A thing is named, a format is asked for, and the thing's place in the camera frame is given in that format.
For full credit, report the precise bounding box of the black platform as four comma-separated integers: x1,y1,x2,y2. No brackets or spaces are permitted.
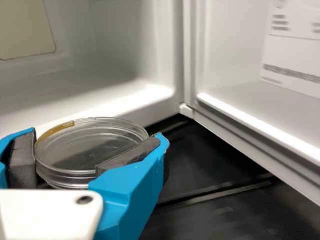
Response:
37,113,320,240

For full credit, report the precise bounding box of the incubator door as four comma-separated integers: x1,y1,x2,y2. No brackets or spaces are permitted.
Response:
180,0,320,207

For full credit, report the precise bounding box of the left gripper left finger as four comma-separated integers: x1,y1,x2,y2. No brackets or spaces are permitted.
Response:
0,127,38,190

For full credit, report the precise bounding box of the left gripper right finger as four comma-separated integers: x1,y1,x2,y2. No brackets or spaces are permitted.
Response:
88,132,171,240

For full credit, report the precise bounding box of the petri dish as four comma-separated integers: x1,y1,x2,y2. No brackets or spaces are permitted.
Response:
34,116,151,191

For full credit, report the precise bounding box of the white incubator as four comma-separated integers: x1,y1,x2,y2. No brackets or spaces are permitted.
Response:
0,0,195,140

